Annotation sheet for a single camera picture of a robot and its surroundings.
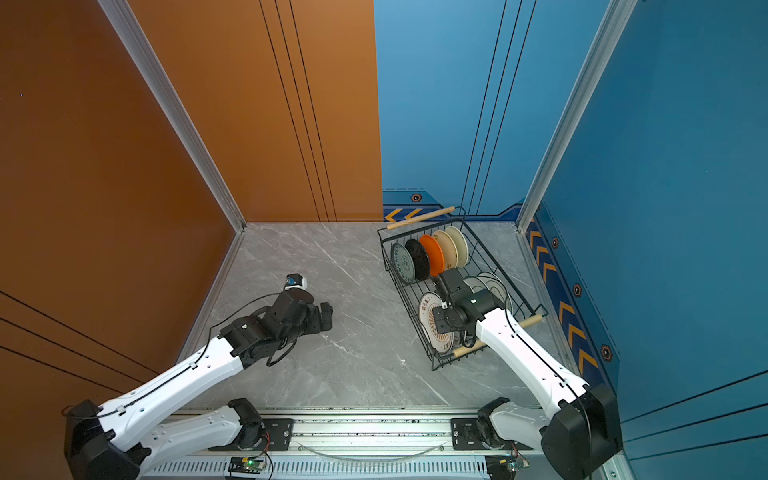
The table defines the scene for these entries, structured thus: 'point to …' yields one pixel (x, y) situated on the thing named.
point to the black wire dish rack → (480, 259)
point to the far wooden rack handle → (422, 217)
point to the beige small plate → (448, 248)
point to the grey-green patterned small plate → (403, 262)
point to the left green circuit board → (246, 465)
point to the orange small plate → (436, 258)
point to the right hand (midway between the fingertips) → (443, 318)
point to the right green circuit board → (504, 467)
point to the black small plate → (420, 258)
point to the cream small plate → (461, 245)
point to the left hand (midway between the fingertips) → (321, 309)
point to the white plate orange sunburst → (442, 342)
